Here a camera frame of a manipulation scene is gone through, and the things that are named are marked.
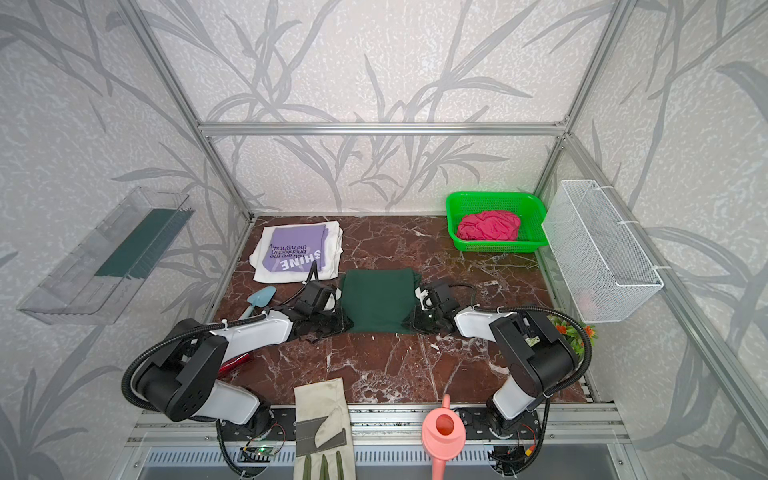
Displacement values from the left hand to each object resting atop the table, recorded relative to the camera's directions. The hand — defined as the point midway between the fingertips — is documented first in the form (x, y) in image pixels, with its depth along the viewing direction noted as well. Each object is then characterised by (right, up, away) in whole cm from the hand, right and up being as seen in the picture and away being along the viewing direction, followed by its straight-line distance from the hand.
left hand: (356, 315), depth 90 cm
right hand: (+14, 0, +1) cm, 14 cm away
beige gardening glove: (-5, -27, -19) cm, 33 cm away
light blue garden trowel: (-31, +4, +5) cm, 32 cm away
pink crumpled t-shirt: (+47, +29, +21) cm, 59 cm away
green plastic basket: (+63, +36, +26) cm, 77 cm away
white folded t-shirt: (-28, +19, +15) cm, 37 cm away
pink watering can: (+23, -19, -27) cm, 40 cm away
